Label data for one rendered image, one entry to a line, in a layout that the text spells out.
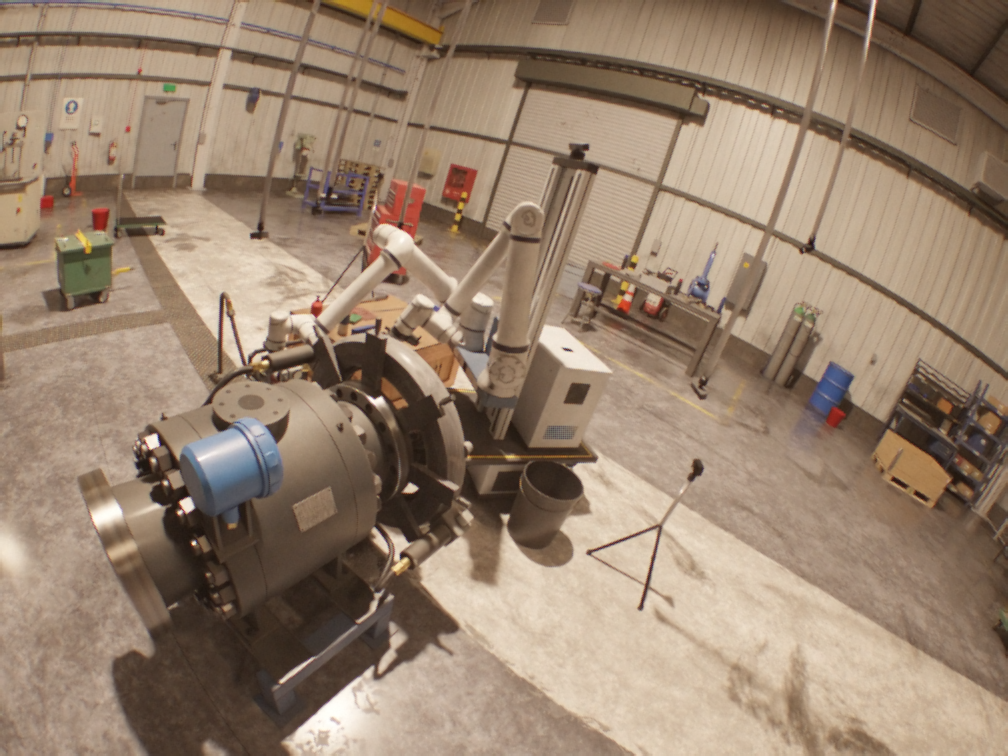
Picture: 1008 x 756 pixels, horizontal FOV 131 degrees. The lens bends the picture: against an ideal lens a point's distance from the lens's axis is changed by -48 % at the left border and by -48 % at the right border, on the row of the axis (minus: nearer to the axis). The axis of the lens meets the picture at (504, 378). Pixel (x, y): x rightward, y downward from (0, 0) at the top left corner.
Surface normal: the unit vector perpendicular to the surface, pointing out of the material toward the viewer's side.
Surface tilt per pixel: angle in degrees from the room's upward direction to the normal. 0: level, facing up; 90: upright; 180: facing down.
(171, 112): 90
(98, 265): 90
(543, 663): 0
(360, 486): 63
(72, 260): 90
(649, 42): 90
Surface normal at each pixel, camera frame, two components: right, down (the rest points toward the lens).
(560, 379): 0.36, 0.50
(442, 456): -0.49, 0.23
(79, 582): 0.29, -0.86
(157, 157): 0.76, 0.47
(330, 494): 0.86, -0.01
